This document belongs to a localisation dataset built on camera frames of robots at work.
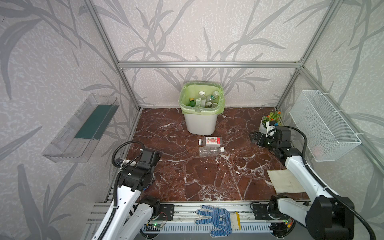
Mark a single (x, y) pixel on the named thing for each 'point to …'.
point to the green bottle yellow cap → (192, 102)
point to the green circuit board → (157, 225)
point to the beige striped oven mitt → (283, 181)
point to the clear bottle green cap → (213, 97)
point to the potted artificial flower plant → (275, 116)
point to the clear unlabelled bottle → (210, 151)
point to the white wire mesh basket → (327, 136)
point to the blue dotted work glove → (226, 222)
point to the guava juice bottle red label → (212, 140)
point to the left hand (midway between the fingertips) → (147, 158)
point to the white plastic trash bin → (201, 125)
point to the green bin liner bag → (190, 89)
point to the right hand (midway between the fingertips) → (255, 131)
